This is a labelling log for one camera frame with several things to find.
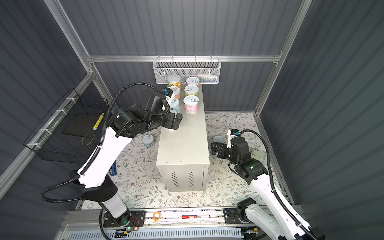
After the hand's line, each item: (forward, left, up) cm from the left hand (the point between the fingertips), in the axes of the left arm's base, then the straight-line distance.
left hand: (173, 113), depth 65 cm
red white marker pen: (-33, -8, -40) cm, 52 cm away
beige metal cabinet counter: (-18, -4, -6) cm, 20 cm away
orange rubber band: (-31, +13, -40) cm, 52 cm away
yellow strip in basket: (+9, +41, -13) cm, 44 cm away
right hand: (-6, -22, -19) cm, 30 cm away
